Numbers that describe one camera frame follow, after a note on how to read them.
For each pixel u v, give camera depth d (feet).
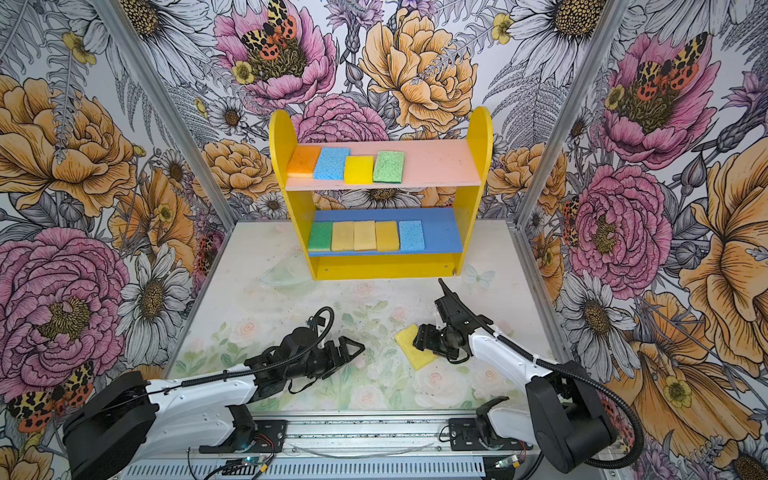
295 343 2.10
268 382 2.01
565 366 1.49
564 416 1.36
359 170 2.45
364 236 3.17
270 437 2.40
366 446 2.44
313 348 2.06
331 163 2.55
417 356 2.85
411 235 3.18
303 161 2.55
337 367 2.36
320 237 3.17
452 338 2.19
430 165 2.67
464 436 2.43
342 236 3.18
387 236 3.17
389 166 2.49
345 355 2.38
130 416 1.38
